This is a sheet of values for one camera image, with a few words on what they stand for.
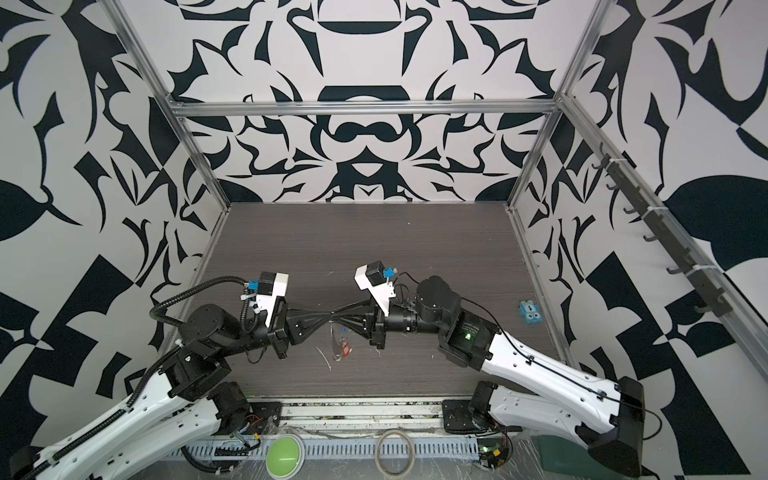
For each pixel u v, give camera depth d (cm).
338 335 55
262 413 75
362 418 76
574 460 70
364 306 55
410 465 67
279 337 50
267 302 51
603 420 40
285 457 68
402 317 52
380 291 50
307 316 54
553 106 92
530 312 91
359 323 56
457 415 74
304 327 56
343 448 71
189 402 51
